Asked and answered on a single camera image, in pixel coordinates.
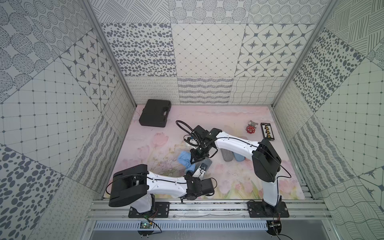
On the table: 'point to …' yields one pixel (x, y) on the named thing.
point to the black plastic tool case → (155, 113)
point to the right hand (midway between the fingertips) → (194, 162)
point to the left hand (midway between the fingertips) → (199, 182)
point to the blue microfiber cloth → (184, 159)
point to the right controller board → (274, 227)
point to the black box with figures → (267, 132)
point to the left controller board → (145, 224)
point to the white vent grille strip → (184, 226)
